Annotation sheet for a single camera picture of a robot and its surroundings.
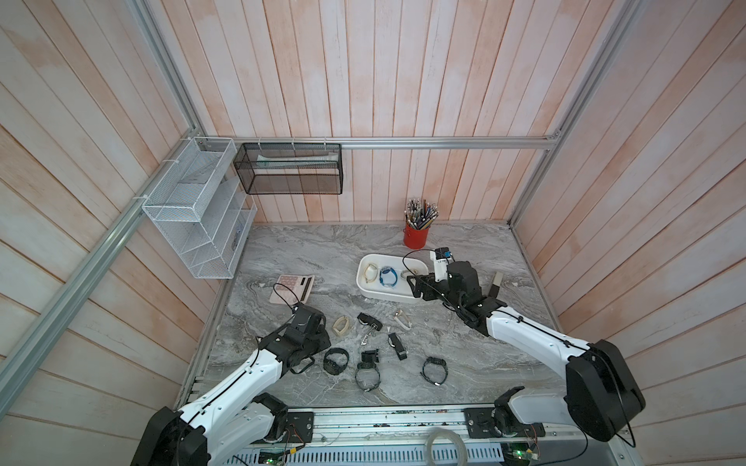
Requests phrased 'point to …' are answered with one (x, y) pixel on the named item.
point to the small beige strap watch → (365, 271)
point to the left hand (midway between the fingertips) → (324, 341)
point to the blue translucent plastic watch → (388, 277)
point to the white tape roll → (448, 433)
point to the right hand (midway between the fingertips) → (417, 275)
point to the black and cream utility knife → (494, 288)
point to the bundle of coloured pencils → (420, 216)
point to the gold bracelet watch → (407, 273)
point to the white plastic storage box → (401, 292)
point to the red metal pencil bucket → (415, 239)
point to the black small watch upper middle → (370, 355)
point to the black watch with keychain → (366, 319)
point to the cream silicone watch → (339, 319)
